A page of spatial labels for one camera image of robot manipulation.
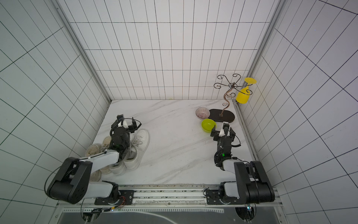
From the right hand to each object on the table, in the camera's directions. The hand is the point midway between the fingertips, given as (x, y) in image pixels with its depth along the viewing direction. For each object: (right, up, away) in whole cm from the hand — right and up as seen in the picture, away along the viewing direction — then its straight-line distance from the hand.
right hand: (224, 125), depth 87 cm
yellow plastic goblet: (+13, +19, +4) cm, 24 cm away
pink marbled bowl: (-10, +8, +23) cm, 26 cm away
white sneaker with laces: (-55, -10, 0) cm, 56 cm away
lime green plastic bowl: (-8, -1, +13) cm, 15 cm away
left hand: (-64, +3, +1) cm, 64 cm away
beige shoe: (-76, -13, -2) cm, 77 cm away
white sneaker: (-63, -23, -11) cm, 68 cm away
